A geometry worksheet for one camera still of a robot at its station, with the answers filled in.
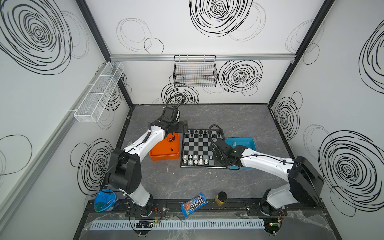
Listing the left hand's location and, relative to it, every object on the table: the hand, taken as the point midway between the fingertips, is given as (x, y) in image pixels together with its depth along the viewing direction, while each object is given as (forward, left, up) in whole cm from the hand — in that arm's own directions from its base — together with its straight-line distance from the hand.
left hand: (181, 124), depth 89 cm
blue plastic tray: (-2, -43, -15) cm, 46 cm away
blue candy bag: (-41, -6, -14) cm, 44 cm away
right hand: (-19, -19, -10) cm, 29 cm away
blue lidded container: (-41, +32, -6) cm, 52 cm away
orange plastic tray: (-10, +11, -14) cm, 21 cm away
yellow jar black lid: (-38, -22, -5) cm, 44 cm away
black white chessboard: (-10, -10, -14) cm, 20 cm away
